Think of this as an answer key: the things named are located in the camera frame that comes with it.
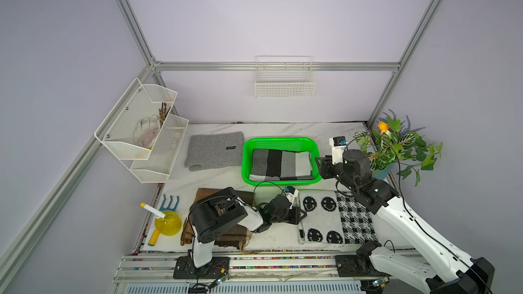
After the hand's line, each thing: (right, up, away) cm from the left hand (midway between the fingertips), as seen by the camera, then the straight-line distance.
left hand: (306, 216), depth 85 cm
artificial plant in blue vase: (+27, +30, -18) cm, 44 cm away
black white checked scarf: (-16, +21, +13) cm, 29 cm away
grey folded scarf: (-44, +27, +19) cm, 55 cm away
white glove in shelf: (-64, +36, -8) cm, 74 cm away
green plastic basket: (-9, +31, +19) cm, 38 cm away
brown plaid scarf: (-27, -5, -9) cm, 28 cm away
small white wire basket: (-10, +63, +11) cm, 65 cm away
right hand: (+4, +25, -9) cm, 26 cm away
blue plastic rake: (-60, +2, +3) cm, 61 cm away
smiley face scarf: (+11, +1, -3) cm, 12 cm away
